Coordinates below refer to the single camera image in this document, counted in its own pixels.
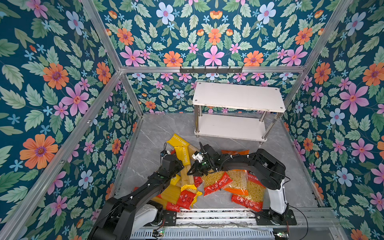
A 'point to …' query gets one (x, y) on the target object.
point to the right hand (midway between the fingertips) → (190, 169)
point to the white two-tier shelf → (236, 111)
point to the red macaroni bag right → (256, 189)
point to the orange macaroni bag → (240, 177)
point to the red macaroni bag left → (214, 181)
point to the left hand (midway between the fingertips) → (185, 160)
